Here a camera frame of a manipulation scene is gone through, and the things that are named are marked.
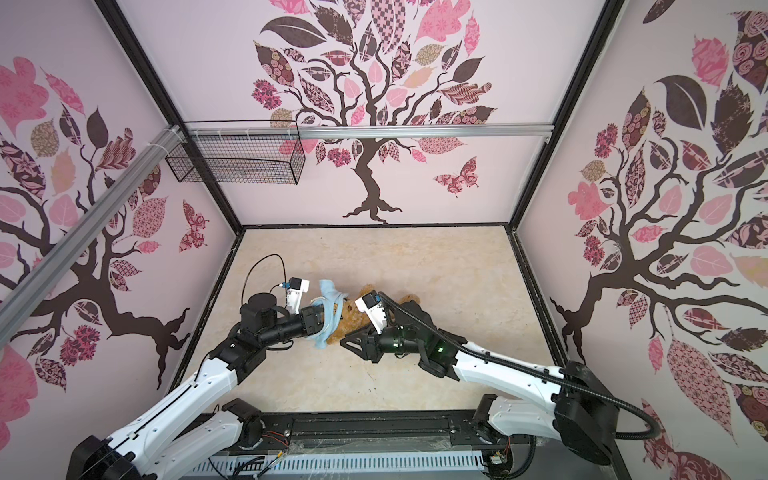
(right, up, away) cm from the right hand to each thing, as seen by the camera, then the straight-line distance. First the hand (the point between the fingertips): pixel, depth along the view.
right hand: (345, 337), depth 68 cm
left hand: (-3, +3, +7) cm, 8 cm away
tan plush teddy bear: (+1, +4, +7) cm, 7 cm away
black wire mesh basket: (-38, +53, +27) cm, 70 cm away
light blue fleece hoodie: (-4, +7, +5) cm, 10 cm away
